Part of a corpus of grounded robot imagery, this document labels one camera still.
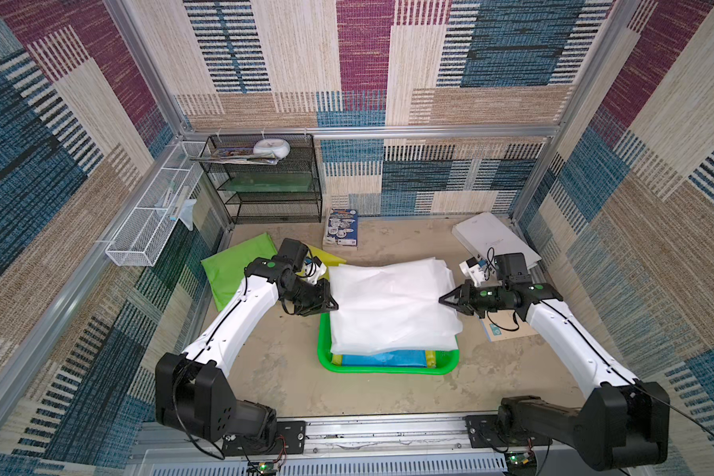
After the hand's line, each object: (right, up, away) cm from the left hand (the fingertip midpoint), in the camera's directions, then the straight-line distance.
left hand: (335, 305), depth 78 cm
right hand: (+28, +2, +1) cm, 28 cm away
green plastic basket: (+29, -14, -2) cm, 32 cm away
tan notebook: (+38, -2, -12) cm, 40 cm away
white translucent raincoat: (+15, 0, 0) cm, 15 cm away
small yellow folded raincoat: (-6, +10, +27) cm, 30 cm away
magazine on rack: (-30, +44, +15) cm, 55 cm away
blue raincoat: (+17, -15, +2) cm, 22 cm away
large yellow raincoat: (+26, -16, +5) cm, 31 cm away
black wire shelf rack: (-29, +36, +38) cm, 60 cm away
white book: (+54, +21, +36) cm, 68 cm away
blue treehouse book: (0, +22, +37) cm, 43 cm away
